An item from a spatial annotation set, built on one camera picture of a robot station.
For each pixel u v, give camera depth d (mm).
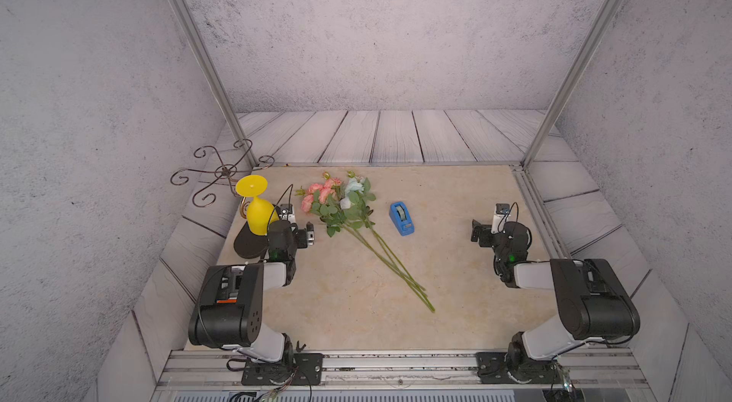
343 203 1025
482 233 849
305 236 869
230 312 445
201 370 741
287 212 808
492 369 724
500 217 803
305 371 730
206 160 790
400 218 990
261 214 740
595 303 457
